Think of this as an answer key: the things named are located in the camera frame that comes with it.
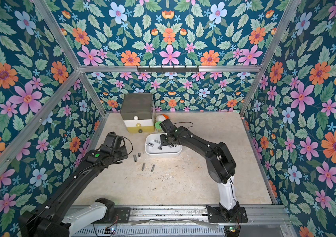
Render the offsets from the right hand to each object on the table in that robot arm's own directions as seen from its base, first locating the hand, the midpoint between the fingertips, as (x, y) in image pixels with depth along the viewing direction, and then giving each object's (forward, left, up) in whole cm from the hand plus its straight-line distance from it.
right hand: (166, 139), depth 91 cm
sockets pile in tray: (+2, +10, -9) cm, 14 cm away
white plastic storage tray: (0, +9, -10) cm, 13 cm away
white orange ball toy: (+24, +6, -5) cm, 25 cm away
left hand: (-12, +20, +5) cm, 24 cm away
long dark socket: (-14, +8, -11) cm, 19 cm away
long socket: (-8, +20, -9) cm, 24 cm away
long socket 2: (-14, +14, -11) cm, 22 cm away
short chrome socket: (-5, +18, -10) cm, 21 cm away
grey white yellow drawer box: (+23, +23, +3) cm, 32 cm away
